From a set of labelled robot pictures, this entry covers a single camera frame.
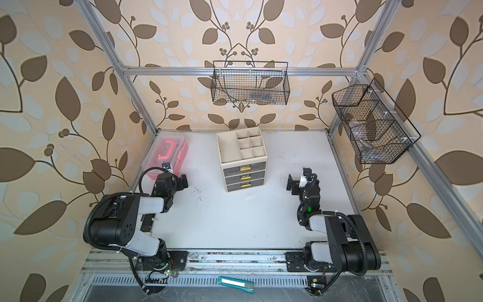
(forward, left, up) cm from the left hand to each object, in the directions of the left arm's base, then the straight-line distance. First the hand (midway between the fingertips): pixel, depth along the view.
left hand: (172, 175), depth 95 cm
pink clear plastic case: (+15, +5, +5) cm, 16 cm away
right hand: (-2, -65, +4) cm, 65 cm away
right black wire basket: (+4, -91, +31) cm, 96 cm away
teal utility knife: (-45, -37, -4) cm, 58 cm away
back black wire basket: (+38, -40, +30) cm, 63 cm away
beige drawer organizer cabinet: (-1, -37, +17) cm, 40 cm away
